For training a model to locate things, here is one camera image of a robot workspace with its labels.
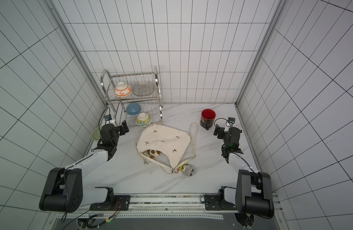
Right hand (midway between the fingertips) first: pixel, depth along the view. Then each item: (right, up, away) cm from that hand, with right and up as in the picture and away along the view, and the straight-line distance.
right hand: (219, 123), depth 88 cm
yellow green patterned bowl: (-51, +2, +9) cm, 52 cm away
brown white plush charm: (-43, -19, -1) cm, 47 cm away
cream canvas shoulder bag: (-33, -15, +1) cm, 37 cm away
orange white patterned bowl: (-61, +21, -3) cm, 64 cm away
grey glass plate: (-49, +22, +3) cm, 54 cm away
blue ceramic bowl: (-60, +10, +16) cm, 63 cm away
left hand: (-65, -1, +1) cm, 65 cm away
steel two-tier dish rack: (-52, +16, -3) cm, 55 cm away
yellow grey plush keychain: (-21, -26, -9) cm, 35 cm away
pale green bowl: (-82, -8, +6) cm, 83 cm away
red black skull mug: (-6, +3, +9) cm, 11 cm away
